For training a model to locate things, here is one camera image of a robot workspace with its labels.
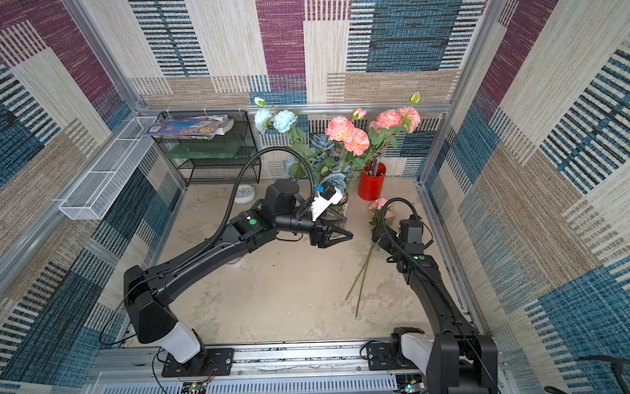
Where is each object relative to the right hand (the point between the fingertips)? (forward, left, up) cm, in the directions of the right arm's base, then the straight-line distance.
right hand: (387, 239), depth 87 cm
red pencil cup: (+28, +2, -2) cm, 28 cm away
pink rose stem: (+13, -5, -5) cm, 15 cm away
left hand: (-10, +16, +22) cm, 29 cm away
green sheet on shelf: (+36, +67, +12) cm, 77 cm away
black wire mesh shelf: (+44, +68, 0) cm, 81 cm away
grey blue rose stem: (+16, +21, +23) cm, 35 cm away
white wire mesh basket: (+1, +87, +24) cm, 90 cm away
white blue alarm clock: (+30, +57, -7) cm, 64 cm away
